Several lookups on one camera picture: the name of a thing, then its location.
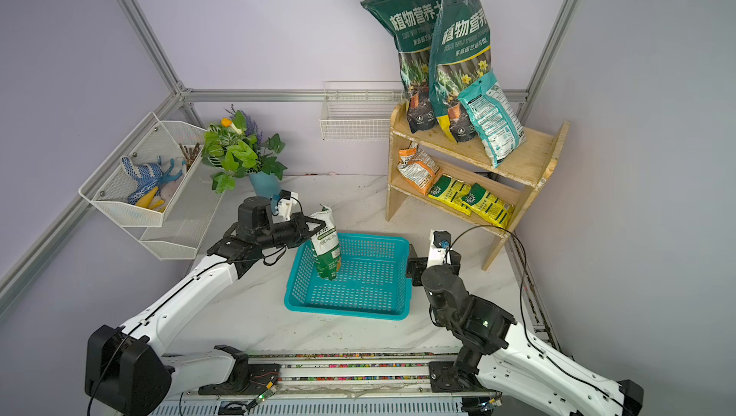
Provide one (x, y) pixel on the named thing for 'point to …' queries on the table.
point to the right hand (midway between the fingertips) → (426, 251)
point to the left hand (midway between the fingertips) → (325, 223)
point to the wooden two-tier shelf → (458, 176)
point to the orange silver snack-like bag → (417, 168)
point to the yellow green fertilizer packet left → (450, 191)
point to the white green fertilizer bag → (325, 246)
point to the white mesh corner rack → (160, 187)
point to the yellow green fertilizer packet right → (489, 206)
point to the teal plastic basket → (374, 281)
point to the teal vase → (265, 185)
